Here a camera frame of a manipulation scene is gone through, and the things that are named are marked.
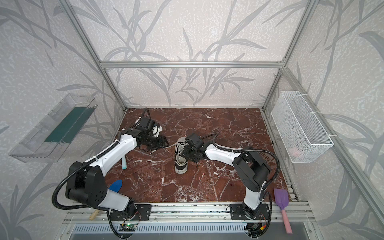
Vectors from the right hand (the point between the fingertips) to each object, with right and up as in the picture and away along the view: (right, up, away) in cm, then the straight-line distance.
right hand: (183, 151), depth 88 cm
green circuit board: (-24, -33, -18) cm, 44 cm away
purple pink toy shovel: (+53, -22, -11) cm, 59 cm away
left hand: (-8, +7, -3) cm, 11 cm away
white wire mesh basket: (+54, +12, -27) cm, 61 cm away
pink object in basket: (+57, +3, -16) cm, 59 cm away
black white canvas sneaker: (0, -6, -5) cm, 8 cm away
